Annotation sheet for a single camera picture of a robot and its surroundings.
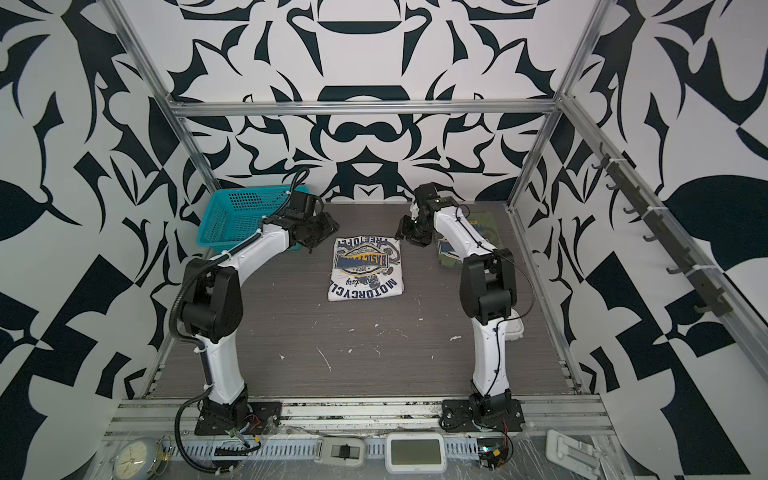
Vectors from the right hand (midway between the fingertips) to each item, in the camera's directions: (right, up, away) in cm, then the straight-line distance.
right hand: (401, 234), depth 96 cm
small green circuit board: (+20, -51, -25) cm, 60 cm away
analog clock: (-59, -49, -30) cm, 82 cm away
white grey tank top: (-11, -11, +1) cm, 16 cm away
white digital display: (+1, -48, -29) cm, 56 cm away
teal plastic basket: (-64, +7, +20) cm, 67 cm away
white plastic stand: (+37, -50, -27) cm, 68 cm away
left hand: (-20, +4, -1) cm, 20 cm away
